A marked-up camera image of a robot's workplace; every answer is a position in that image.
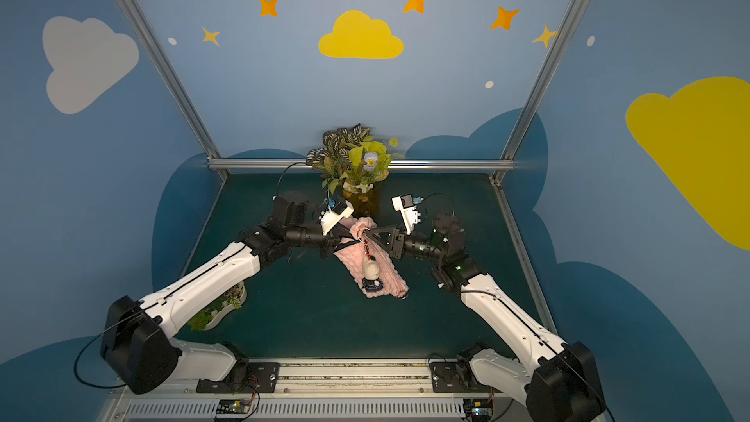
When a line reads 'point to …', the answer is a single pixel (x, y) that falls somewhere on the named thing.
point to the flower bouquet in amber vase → (353, 162)
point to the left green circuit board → (233, 406)
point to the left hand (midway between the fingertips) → (358, 232)
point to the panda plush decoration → (371, 281)
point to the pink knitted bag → (353, 259)
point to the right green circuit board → (479, 409)
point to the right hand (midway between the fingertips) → (372, 232)
